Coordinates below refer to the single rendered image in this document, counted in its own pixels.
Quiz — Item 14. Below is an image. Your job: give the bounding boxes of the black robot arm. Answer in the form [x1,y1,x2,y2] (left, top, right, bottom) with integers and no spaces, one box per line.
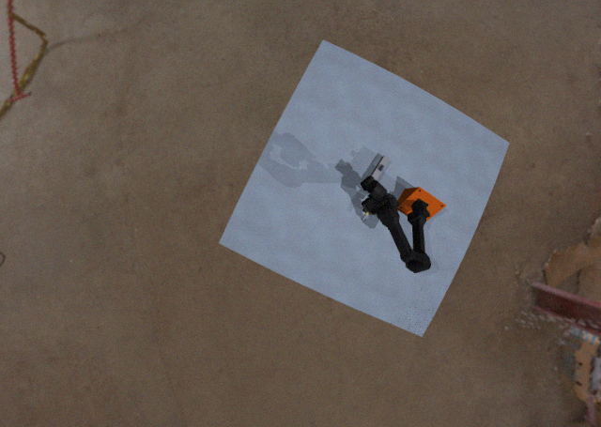
[362,180,431,273]

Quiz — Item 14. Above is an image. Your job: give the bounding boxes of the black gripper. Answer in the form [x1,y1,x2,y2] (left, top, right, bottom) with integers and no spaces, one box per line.
[361,176,374,191]

